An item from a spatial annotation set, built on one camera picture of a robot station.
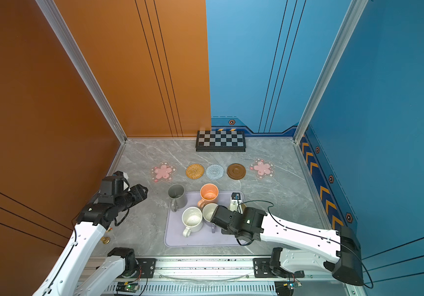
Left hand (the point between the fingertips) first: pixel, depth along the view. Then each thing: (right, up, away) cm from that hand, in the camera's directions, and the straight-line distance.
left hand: (143, 189), depth 78 cm
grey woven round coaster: (+30, +5, +24) cm, 39 cm away
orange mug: (+27, -5, +15) cm, 32 cm away
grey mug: (+12, -4, +9) cm, 16 cm away
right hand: (+35, -14, -5) cm, 38 cm away
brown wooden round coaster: (+42, +5, +25) cm, 49 cm away
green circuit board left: (-3, -36, -7) cm, 37 cm away
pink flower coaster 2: (+58, +7, +28) cm, 64 cm away
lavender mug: (+27, -12, +6) cm, 30 cm away
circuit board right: (+58, -37, -8) cm, 69 cm away
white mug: (+20, -15, +7) cm, 26 cm away
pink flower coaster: (+1, +5, +27) cm, 27 cm away
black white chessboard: (+34, +24, +37) cm, 56 cm away
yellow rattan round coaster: (+19, +5, +25) cm, 32 cm away
